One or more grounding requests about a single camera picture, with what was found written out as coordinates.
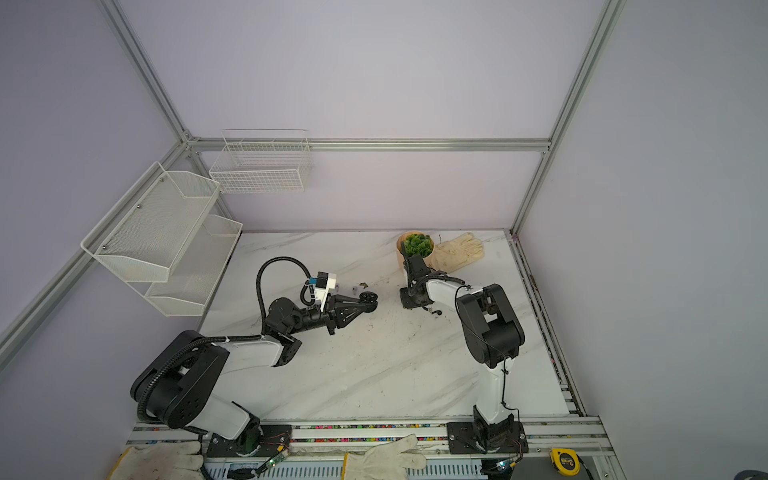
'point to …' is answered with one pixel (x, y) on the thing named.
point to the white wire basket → (259, 161)
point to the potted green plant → (415, 243)
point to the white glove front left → (176, 460)
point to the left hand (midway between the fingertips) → (365, 306)
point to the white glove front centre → (387, 461)
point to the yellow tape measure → (566, 461)
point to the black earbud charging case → (368, 301)
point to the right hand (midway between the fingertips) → (408, 298)
